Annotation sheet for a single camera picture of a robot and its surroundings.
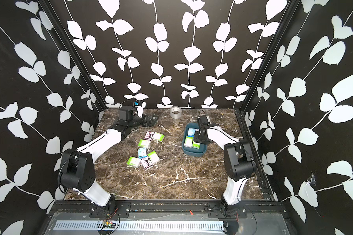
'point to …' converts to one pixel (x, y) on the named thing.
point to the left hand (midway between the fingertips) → (154, 114)
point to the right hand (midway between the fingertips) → (196, 137)
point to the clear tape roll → (175, 112)
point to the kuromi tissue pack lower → (146, 162)
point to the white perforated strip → (137, 225)
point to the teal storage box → (190, 151)
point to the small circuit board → (108, 224)
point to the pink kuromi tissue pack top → (149, 135)
